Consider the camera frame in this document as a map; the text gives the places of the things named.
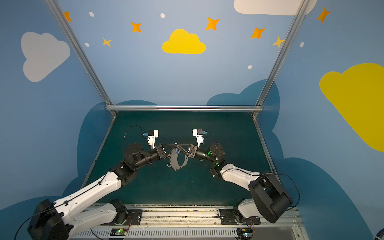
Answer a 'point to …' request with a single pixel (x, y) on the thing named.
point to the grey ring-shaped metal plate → (173, 159)
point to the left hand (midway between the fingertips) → (177, 147)
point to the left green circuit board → (118, 232)
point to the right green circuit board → (245, 233)
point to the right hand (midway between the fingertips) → (178, 146)
